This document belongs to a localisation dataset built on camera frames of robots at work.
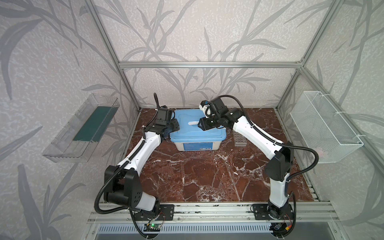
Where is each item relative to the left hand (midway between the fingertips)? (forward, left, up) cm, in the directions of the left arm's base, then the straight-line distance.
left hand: (177, 119), depth 86 cm
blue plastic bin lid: (-5, -7, -4) cm, 10 cm away
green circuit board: (-51, +9, -22) cm, 56 cm away
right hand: (-3, -13, +3) cm, 14 cm away
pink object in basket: (-22, -73, +1) cm, 76 cm away
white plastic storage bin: (-11, -12, -14) cm, 21 cm away
